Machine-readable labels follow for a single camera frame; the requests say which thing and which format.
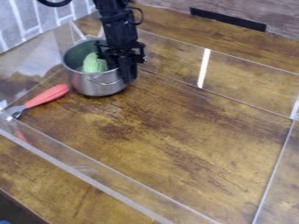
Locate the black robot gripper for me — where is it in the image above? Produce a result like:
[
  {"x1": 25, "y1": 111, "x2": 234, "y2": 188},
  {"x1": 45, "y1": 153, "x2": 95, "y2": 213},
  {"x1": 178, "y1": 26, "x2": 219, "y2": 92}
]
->
[{"x1": 95, "y1": 14, "x2": 146, "y2": 84}]

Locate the silver metal pot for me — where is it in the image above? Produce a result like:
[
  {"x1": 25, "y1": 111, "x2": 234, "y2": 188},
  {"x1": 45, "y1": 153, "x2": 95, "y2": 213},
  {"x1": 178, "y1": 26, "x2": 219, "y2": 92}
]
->
[{"x1": 63, "y1": 38, "x2": 134, "y2": 97}]

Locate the red handled metal spoon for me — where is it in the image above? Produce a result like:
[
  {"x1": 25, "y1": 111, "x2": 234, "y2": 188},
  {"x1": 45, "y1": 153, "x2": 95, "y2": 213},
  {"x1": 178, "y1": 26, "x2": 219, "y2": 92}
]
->
[{"x1": 4, "y1": 84, "x2": 71, "y2": 119}]

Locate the green knitted vegetable toy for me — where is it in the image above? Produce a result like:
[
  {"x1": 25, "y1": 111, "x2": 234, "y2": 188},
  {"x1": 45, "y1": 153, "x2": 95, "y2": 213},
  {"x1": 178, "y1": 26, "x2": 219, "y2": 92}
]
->
[{"x1": 83, "y1": 52, "x2": 108, "y2": 73}]

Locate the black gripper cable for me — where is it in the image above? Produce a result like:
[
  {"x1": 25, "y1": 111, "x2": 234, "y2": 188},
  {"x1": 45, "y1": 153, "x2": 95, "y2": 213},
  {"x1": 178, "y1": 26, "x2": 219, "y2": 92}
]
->
[{"x1": 126, "y1": 6, "x2": 146, "y2": 26}]

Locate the black wall strip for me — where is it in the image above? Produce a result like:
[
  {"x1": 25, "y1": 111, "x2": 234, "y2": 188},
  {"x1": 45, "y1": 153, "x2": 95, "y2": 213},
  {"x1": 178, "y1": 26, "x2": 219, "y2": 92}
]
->
[{"x1": 190, "y1": 7, "x2": 267, "y2": 32}]

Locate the clear acrylic tray enclosure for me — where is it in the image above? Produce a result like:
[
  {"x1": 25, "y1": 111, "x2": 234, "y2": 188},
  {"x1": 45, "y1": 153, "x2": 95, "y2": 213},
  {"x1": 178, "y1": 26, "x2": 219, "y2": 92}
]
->
[{"x1": 0, "y1": 18, "x2": 299, "y2": 224}]

